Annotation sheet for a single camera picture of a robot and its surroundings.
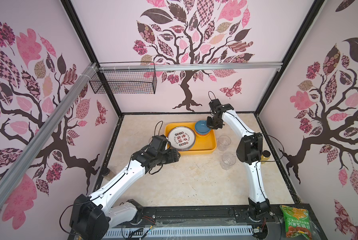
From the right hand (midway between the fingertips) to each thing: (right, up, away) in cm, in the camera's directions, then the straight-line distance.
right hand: (210, 124), depth 100 cm
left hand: (-23, -19, -21) cm, 36 cm away
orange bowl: (-6, -7, 0) cm, 9 cm away
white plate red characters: (-20, -9, +2) cm, 22 cm away
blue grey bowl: (-6, -2, 0) cm, 7 cm away
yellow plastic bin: (-3, -14, +1) cm, 14 cm away
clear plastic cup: (+9, -11, -2) cm, 14 cm away
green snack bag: (+35, -46, -31) cm, 66 cm away
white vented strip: (-45, -54, -27) cm, 75 cm away
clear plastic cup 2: (+10, -22, -7) cm, 25 cm away
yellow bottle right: (+30, -19, -14) cm, 38 cm away
